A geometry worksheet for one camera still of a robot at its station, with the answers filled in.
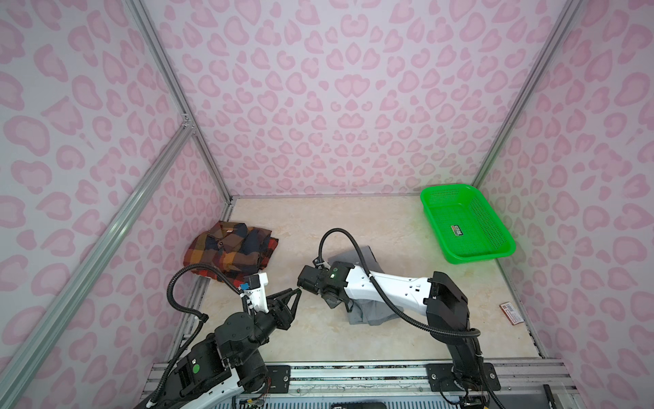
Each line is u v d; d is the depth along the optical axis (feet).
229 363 1.74
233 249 3.06
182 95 2.82
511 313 2.77
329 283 1.86
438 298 1.78
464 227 3.58
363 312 2.46
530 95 2.79
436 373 2.41
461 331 1.54
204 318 1.83
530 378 2.41
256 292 1.92
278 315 1.86
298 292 2.13
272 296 2.06
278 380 2.37
